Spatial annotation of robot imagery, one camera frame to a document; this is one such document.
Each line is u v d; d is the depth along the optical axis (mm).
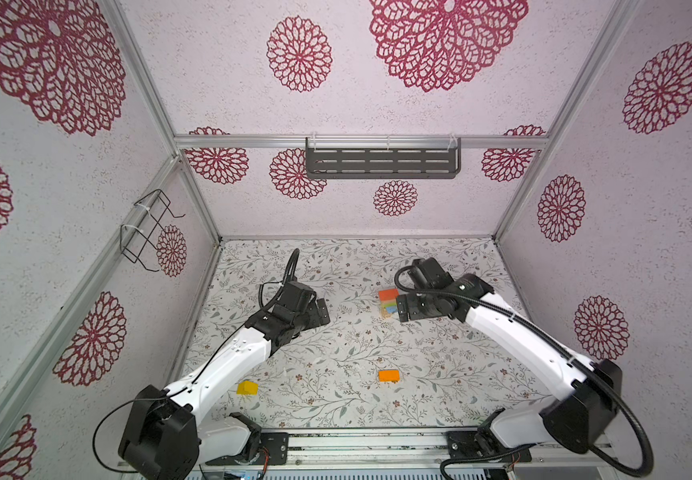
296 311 628
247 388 832
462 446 768
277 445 744
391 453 739
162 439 394
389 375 860
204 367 467
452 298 529
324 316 751
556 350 438
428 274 593
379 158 952
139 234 748
